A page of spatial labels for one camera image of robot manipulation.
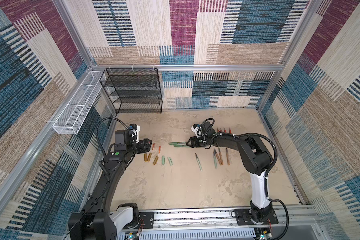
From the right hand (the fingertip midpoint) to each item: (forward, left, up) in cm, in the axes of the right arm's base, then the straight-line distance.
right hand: (190, 145), depth 98 cm
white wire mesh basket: (+10, +73, +17) cm, 75 cm away
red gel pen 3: (+12, -29, -2) cm, 32 cm away
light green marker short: (-9, -15, -2) cm, 18 cm away
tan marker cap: (-7, +28, 0) cm, 29 cm away
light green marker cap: (-9, +17, -1) cm, 19 cm away
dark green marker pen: (+3, +8, -2) cm, 9 cm away
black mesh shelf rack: (+38, +36, +17) cm, 55 cm away
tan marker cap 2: (-9, +22, -1) cm, 24 cm away
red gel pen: (+13, -21, -2) cm, 25 cm away
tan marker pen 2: (-10, -19, -2) cm, 22 cm away
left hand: (-6, +25, +17) cm, 31 cm away
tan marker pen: (-10, -17, -2) cm, 20 cm away
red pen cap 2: (-1, +20, -2) cm, 20 cm away
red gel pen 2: (+13, -26, -2) cm, 29 cm away
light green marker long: (-11, -5, -1) cm, 12 cm away
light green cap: (-9, +13, -1) cm, 16 cm away
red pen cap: (+3, +24, -2) cm, 24 cm away
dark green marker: (0, +6, -1) cm, 6 cm away
